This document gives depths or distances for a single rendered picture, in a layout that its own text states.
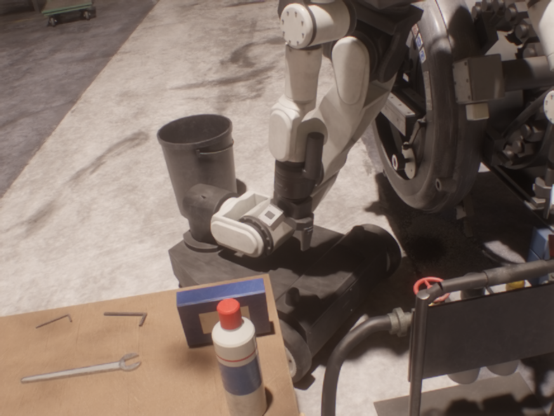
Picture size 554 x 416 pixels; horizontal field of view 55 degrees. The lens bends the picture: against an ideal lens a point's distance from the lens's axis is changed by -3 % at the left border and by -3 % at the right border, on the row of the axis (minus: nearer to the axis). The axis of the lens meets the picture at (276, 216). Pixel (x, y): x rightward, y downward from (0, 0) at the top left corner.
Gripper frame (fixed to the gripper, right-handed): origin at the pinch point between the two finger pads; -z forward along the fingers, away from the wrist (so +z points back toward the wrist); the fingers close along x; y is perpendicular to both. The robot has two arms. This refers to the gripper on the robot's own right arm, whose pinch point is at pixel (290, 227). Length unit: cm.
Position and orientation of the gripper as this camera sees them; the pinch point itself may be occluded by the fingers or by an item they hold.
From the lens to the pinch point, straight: 129.8
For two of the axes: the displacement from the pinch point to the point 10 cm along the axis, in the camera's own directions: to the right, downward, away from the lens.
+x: 6.6, 4.6, -5.9
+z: 0.5, -8.1, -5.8
